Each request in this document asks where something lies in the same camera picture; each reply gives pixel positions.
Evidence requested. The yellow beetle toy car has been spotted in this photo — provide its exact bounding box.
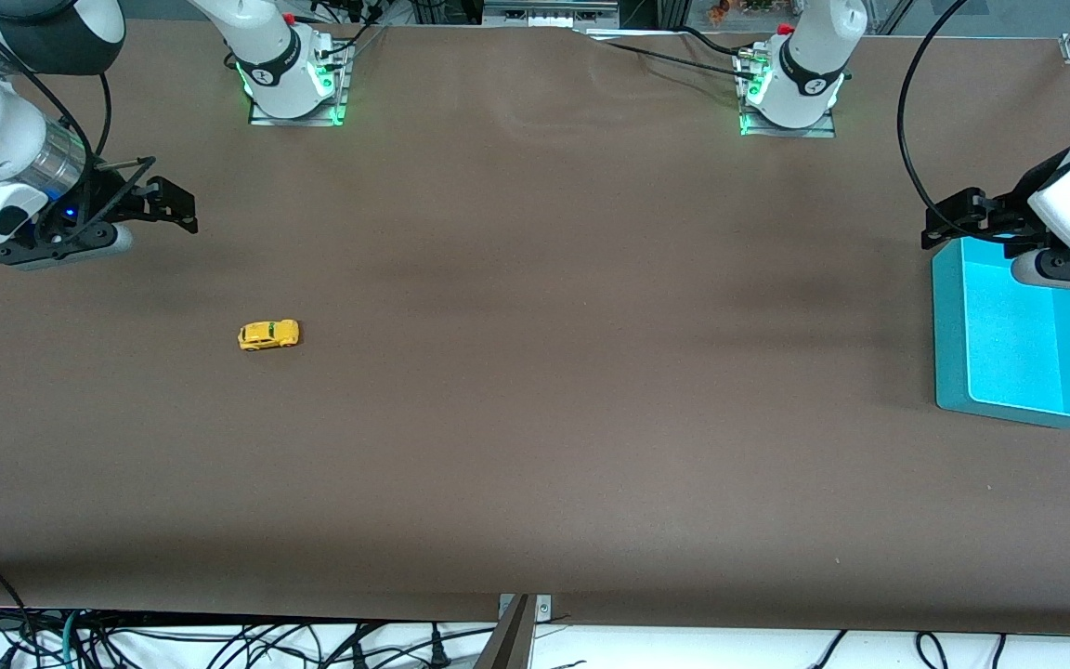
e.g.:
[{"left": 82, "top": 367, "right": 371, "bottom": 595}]
[{"left": 238, "top": 319, "right": 301, "bottom": 352}]

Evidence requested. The turquoise plastic bin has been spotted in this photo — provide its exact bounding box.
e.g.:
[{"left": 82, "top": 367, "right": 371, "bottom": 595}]
[{"left": 931, "top": 236, "right": 1070, "bottom": 429}]

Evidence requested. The grey metal box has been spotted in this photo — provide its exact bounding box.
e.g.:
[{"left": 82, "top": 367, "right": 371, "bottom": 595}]
[{"left": 482, "top": 0, "right": 621, "bottom": 27}]

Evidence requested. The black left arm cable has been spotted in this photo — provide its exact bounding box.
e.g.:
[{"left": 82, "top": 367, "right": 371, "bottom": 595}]
[{"left": 897, "top": 0, "right": 972, "bottom": 219}]

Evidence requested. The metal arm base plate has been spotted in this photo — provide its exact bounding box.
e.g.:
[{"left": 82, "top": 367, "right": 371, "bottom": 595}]
[
  {"left": 249, "top": 42, "right": 350, "bottom": 126},
  {"left": 739, "top": 46, "right": 836, "bottom": 138}
]

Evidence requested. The thin black table cable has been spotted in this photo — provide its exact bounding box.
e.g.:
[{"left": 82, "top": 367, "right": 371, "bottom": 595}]
[
  {"left": 674, "top": 26, "right": 754, "bottom": 59},
  {"left": 602, "top": 41, "right": 748, "bottom": 81}
]

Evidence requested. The small metal table bracket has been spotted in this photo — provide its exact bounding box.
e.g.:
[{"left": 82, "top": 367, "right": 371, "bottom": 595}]
[{"left": 498, "top": 595, "right": 553, "bottom": 622}]

